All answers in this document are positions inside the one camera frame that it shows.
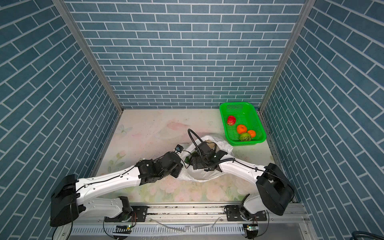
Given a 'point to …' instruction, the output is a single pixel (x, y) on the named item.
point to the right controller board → (252, 230)
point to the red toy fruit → (231, 120)
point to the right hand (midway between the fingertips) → (198, 160)
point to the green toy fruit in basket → (245, 137)
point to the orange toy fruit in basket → (252, 133)
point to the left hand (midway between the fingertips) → (181, 165)
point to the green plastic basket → (245, 113)
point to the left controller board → (122, 229)
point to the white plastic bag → (200, 175)
